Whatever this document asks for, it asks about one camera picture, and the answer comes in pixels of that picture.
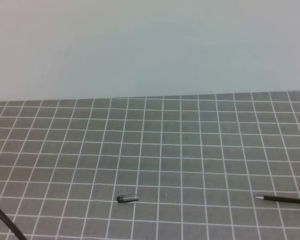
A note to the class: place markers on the clear black pen cap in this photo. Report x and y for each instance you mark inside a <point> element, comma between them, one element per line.
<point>127,198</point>

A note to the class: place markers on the black pen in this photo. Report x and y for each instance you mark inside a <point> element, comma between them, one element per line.
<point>278,199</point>

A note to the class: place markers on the grey grid tablecloth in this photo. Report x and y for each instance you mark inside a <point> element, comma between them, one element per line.
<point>196,162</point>

